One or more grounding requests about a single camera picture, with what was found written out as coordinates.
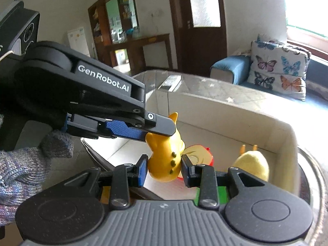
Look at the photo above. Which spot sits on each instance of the dark wooden door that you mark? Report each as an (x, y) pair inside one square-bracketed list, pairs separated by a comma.
[(202, 35)]

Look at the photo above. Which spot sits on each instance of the blue sofa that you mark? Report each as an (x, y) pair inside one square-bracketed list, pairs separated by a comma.
[(228, 69)]

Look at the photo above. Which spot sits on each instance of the butterfly print cushion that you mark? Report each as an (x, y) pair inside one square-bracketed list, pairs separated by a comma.
[(279, 69)]

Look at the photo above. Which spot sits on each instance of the dark wooden console table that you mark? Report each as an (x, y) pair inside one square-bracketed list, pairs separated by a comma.
[(143, 46)]

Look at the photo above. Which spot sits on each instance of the grey cardboard box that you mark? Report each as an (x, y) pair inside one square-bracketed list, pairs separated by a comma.
[(230, 123)]

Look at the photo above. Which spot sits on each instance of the small white striped box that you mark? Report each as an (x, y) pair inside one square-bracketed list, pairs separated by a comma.
[(170, 82)]

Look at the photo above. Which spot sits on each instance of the dark wooden cabinet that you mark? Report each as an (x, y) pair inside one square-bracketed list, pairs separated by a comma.
[(115, 18)]

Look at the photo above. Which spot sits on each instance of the window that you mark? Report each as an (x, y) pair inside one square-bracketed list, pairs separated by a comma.
[(307, 2)]

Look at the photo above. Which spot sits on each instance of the yellow plush chick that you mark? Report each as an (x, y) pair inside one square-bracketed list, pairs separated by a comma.
[(252, 164)]

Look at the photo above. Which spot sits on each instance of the white refrigerator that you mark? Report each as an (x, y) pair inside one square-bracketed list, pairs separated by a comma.
[(78, 42)]

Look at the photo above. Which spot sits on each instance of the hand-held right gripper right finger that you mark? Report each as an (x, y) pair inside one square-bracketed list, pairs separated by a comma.
[(186, 171)]

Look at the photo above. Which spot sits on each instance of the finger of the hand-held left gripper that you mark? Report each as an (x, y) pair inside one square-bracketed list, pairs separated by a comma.
[(123, 130), (161, 125)]

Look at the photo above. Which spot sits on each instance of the yellow rubber toy animal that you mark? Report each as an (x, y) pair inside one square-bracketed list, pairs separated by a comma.
[(164, 158)]

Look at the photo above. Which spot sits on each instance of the green toy packet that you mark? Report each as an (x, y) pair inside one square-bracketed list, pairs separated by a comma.
[(223, 192)]

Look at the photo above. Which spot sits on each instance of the round black table hob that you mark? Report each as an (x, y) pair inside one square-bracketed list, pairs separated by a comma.
[(308, 179)]

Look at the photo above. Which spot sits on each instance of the red toy apple half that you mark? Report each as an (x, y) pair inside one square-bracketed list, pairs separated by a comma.
[(198, 156)]

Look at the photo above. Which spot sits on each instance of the yellow cardboard box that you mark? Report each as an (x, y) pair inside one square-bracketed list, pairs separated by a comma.
[(120, 56)]

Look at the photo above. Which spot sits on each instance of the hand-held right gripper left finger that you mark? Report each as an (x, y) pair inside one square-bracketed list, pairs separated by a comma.
[(142, 171)]

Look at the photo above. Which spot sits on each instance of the person's left hand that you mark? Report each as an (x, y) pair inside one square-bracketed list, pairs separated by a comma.
[(23, 169)]

